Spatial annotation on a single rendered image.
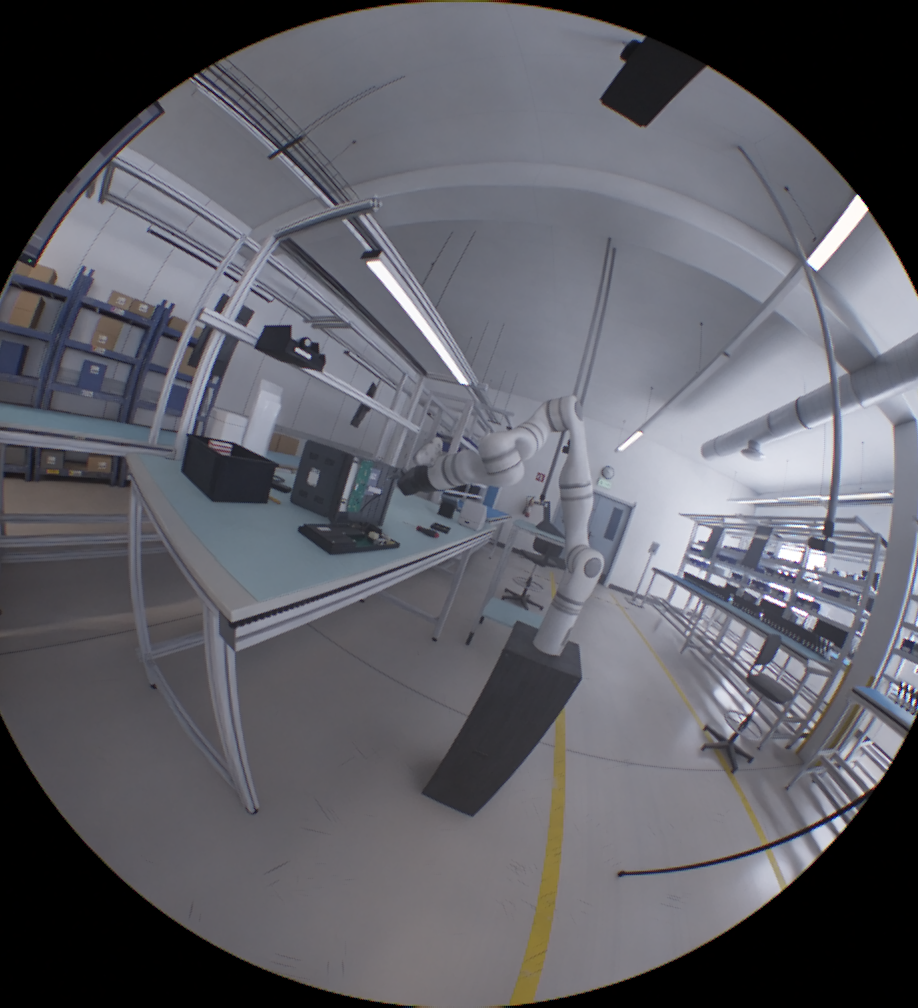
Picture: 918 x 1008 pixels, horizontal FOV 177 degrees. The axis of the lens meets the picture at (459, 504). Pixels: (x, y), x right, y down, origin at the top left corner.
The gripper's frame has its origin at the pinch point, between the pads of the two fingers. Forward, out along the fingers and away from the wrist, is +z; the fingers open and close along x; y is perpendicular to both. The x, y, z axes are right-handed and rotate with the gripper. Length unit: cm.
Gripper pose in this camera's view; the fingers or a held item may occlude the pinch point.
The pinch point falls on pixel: (389, 478)
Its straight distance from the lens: 80.4
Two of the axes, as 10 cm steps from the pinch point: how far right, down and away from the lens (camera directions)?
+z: -7.3, 1.0, 6.7
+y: 4.9, 7.7, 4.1
